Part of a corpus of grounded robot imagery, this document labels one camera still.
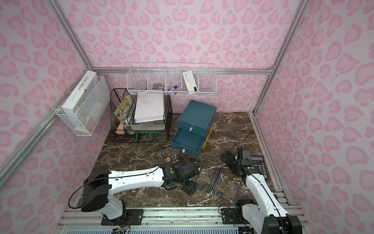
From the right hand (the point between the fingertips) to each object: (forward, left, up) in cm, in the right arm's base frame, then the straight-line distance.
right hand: (225, 158), depth 86 cm
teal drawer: (+8, +22, +5) cm, 24 cm away
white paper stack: (+25, +46, +17) cm, 55 cm away
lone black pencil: (-16, -6, -8) cm, 19 cm away
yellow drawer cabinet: (+11, +12, -3) cm, 16 cm away
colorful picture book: (+27, +66, +12) cm, 72 cm away
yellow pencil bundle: (+1, +38, -7) cm, 38 cm away
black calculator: (0, -21, -4) cm, 22 cm away
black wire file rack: (+20, +72, -3) cm, 75 cm away
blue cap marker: (+43, +32, +19) cm, 57 cm away
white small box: (+39, +21, +26) cm, 52 cm away
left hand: (-15, +19, 0) cm, 24 cm away
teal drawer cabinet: (+14, +18, +15) cm, 27 cm away
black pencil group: (-11, +6, -7) cm, 14 cm away
